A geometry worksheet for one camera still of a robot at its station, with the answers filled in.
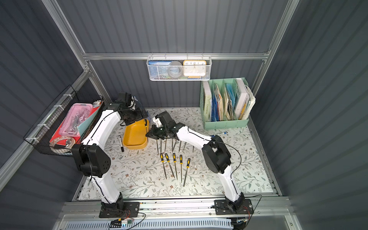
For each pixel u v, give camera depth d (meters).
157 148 0.96
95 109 0.78
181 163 0.89
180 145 0.99
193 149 0.96
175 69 0.91
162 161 0.91
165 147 0.97
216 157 0.54
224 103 0.97
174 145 0.99
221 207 0.74
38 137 0.60
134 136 1.01
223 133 1.03
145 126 0.88
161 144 0.99
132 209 0.74
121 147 0.96
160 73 0.88
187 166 0.89
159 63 0.86
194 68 0.89
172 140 1.02
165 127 0.70
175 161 0.91
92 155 0.47
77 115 0.74
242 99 0.96
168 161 0.91
